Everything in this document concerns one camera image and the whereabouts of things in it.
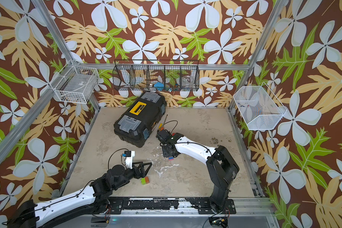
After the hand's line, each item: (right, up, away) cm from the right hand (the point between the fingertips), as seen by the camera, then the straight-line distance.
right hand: (167, 153), depth 88 cm
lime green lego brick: (-14, -14, -8) cm, 21 cm away
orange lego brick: (-12, -15, -6) cm, 20 cm away
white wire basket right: (+55, +29, -5) cm, 62 cm away
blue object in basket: (-6, +44, +6) cm, 45 cm away
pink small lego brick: (+2, -5, +2) cm, 5 cm away
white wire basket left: (-58, +43, -1) cm, 72 cm away
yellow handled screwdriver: (-5, +17, +20) cm, 27 cm away
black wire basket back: (-1, +51, +7) cm, 52 cm away
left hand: (-10, -3, -11) cm, 15 cm away
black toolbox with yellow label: (-19, +17, -2) cm, 26 cm away
